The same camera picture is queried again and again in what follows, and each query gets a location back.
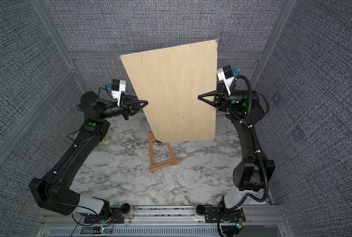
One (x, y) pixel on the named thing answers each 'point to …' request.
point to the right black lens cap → (200, 209)
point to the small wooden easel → (154, 167)
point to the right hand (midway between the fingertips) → (199, 98)
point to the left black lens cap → (125, 208)
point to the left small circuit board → (105, 230)
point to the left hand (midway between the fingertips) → (149, 101)
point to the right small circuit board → (241, 223)
